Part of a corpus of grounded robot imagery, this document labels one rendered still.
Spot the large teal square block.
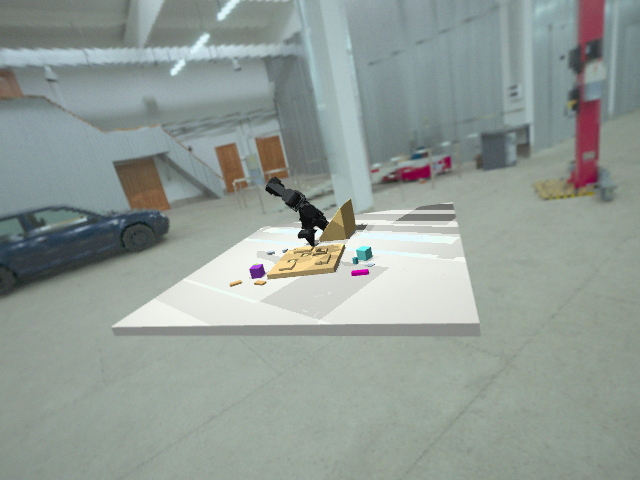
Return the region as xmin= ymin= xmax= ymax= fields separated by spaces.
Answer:
xmin=356 ymin=246 xmax=373 ymax=261

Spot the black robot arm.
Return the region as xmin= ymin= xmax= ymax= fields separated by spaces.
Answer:
xmin=265 ymin=177 xmax=330 ymax=233

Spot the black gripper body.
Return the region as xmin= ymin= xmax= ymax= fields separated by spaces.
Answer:
xmin=298 ymin=216 xmax=315 ymax=239

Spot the purple cube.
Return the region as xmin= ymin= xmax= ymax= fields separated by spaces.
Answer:
xmin=249 ymin=264 xmax=265 ymax=279

